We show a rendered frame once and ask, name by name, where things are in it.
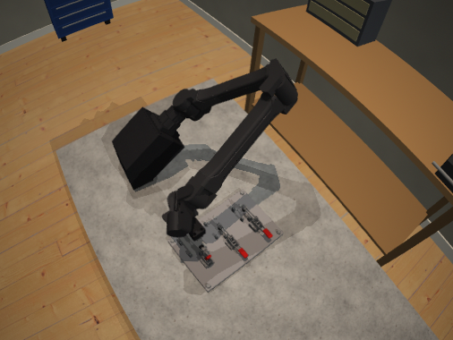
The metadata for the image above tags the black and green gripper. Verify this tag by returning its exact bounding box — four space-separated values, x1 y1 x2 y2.
162 209 199 222

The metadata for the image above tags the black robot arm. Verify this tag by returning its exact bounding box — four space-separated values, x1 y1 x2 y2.
150 58 298 241

